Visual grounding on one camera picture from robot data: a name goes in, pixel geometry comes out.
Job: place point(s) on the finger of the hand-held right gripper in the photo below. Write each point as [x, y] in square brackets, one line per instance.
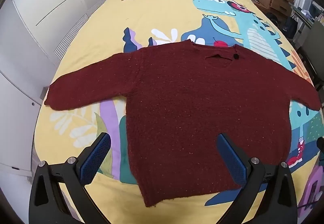
[321, 145]

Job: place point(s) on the dark tote bag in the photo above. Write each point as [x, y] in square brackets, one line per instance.
[289, 26]

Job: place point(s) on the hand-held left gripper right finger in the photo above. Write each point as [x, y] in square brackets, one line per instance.
[231, 160]

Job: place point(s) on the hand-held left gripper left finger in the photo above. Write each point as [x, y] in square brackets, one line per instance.
[97, 158]

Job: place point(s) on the grey-green chair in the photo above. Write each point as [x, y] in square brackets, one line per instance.
[313, 36]

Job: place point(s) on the desk with green top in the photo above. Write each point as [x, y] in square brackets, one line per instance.
[302, 14]

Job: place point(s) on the dark red knit sweater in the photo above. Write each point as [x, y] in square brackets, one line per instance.
[189, 100]

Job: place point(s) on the white wardrobe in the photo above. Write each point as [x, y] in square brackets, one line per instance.
[50, 11]

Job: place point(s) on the yellow dinosaur print bedspread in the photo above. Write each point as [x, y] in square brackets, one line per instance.
[164, 16]

